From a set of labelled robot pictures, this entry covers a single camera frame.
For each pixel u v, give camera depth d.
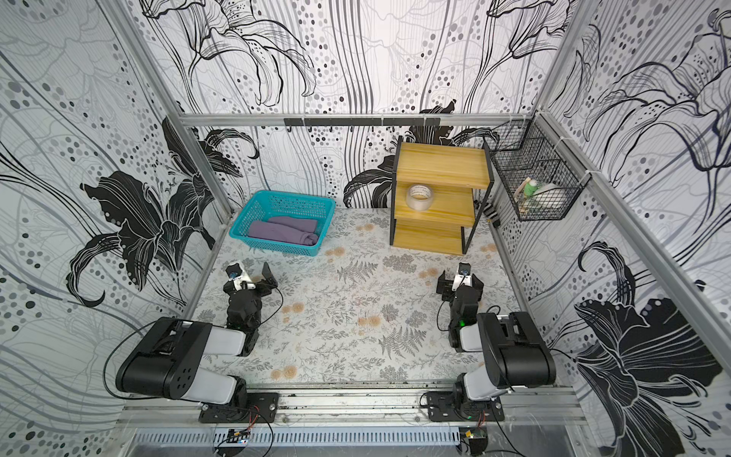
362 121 0.90
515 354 0.44
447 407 0.72
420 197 1.00
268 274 0.83
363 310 0.91
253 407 0.73
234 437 0.72
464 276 0.75
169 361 0.45
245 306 0.68
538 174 0.88
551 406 0.73
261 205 1.14
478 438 0.70
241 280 0.75
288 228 1.02
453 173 0.82
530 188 0.79
